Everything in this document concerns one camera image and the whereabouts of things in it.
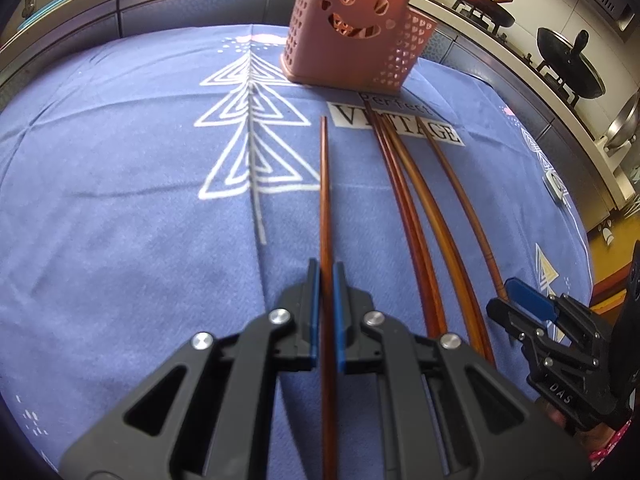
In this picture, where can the small white device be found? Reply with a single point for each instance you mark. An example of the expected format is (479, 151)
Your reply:
(556, 187)

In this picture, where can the blue printed tablecloth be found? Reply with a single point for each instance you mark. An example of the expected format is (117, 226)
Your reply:
(125, 185)

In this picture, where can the black gas stove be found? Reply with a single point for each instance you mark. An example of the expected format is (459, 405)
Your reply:
(530, 55)

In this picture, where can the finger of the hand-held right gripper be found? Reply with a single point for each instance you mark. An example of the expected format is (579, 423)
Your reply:
(530, 297)
(515, 320)

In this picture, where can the pink plastic utensil holder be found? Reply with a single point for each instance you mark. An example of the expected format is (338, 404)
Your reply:
(350, 35)

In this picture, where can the black wok with lid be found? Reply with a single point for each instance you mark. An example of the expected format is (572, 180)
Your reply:
(570, 67)

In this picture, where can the dark red single chopstick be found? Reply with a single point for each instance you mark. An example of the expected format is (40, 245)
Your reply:
(325, 210)

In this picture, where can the blue plastic basin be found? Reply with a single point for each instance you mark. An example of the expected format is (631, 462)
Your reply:
(55, 2)

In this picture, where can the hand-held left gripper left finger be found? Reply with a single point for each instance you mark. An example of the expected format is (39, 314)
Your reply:
(314, 310)

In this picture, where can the person's right hand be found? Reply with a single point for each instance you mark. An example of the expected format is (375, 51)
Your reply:
(575, 432)

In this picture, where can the bunch of wooden chopsticks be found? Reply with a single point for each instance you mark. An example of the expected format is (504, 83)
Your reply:
(425, 195)

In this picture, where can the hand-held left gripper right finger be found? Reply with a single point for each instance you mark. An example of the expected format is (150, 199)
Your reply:
(341, 310)

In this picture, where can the stainless steel cookware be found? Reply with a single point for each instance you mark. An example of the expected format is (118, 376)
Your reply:
(622, 127)

